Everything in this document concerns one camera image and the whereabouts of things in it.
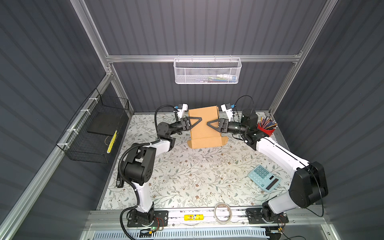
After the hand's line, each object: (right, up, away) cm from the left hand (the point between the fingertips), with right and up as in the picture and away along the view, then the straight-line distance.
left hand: (202, 121), depth 74 cm
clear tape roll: (+11, -47, +3) cm, 49 cm away
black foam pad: (-49, -1, +1) cm, 49 cm away
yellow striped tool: (-43, -13, -6) cm, 45 cm away
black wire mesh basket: (-55, -8, 0) cm, 55 cm away
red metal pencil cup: (+44, -6, +21) cm, 49 cm away
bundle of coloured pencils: (+44, 0, +23) cm, 49 cm away
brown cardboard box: (+1, -7, -1) cm, 7 cm away
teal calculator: (+37, -33, +11) cm, 51 cm away
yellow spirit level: (-4, -47, -1) cm, 47 cm away
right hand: (+4, -3, 0) cm, 5 cm away
